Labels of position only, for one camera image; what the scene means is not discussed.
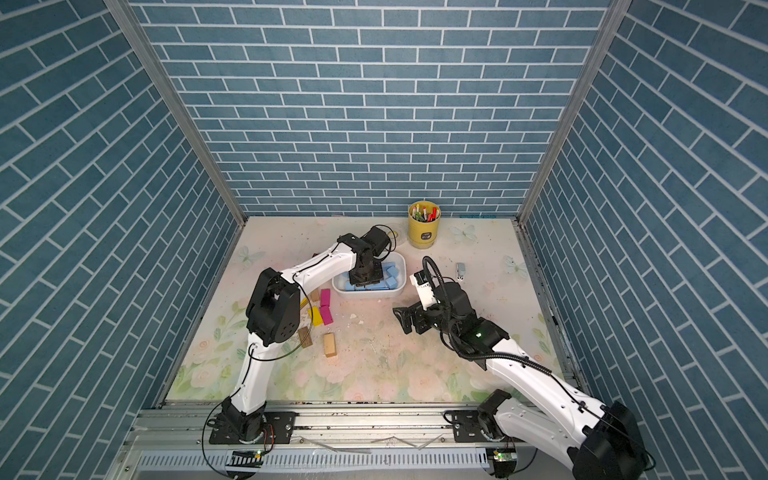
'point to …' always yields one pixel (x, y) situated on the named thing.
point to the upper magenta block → (325, 297)
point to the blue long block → (371, 288)
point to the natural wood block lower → (329, 344)
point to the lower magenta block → (326, 315)
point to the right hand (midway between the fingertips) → (411, 303)
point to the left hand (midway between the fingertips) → (381, 282)
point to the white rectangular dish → (399, 260)
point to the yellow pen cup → (423, 224)
